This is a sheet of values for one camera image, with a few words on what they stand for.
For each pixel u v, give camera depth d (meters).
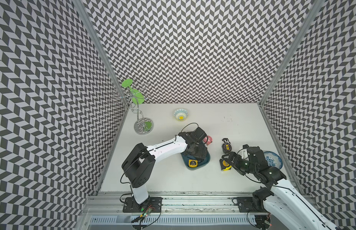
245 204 0.73
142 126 1.04
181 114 1.12
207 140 0.96
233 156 0.71
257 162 0.60
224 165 0.83
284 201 0.50
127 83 0.87
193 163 0.85
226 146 0.91
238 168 0.69
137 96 0.87
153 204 0.71
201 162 0.85
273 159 0.87
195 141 0.65
